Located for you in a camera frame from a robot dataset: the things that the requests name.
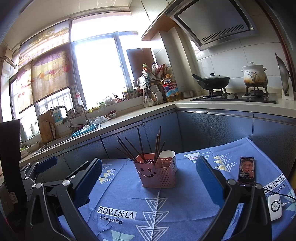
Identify white paper cup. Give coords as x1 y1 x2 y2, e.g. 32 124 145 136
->
160 150 177 172

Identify yellow cooking oil bottle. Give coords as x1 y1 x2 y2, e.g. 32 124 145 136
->
162 74 181 102

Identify black gas stove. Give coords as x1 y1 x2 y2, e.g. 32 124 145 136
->
191 87 277 103

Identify blue patterned tablecloth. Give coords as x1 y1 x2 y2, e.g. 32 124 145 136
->
79 138 295 240

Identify black frying pan with lid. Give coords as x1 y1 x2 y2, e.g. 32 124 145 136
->
193 73 230 90

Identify floral window blind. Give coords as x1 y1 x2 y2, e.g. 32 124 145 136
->
11 21 75 108

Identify pink perforated utensil holder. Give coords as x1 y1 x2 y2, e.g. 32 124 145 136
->
134 153 176 189

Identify chrome kitchen faucet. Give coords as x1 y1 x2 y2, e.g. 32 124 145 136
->
50 104 90 133

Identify white power bank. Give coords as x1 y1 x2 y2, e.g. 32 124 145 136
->
267 194 282 221

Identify blue plastic basin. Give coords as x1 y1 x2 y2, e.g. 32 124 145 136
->
72 124 97 138

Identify black charging cable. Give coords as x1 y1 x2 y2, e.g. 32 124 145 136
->
262 187 296 201

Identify white plastic jug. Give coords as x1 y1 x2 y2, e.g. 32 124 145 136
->
151 83 164 104

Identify blue kitchen base cabinets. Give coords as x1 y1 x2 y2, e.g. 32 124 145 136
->
21 108 295 181

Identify silver range hood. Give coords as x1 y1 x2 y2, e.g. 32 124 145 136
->
165 0 258 50

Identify steel wok lid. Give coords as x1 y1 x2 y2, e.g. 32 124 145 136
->
275 53 289 96

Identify black smartphone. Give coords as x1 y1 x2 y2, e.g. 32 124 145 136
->
238 157 255 186

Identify brown wooden chopstick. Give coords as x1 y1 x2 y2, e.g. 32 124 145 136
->
154 126 162 165
154 141 166 165
116 148 137 163
117 136 137 163
137 128 146 163
125 138 147 163

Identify white ceramic stew pot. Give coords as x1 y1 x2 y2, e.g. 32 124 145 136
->
241 62 268 87

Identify wooden cutting board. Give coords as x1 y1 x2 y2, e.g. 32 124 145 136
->
38 110 57 144

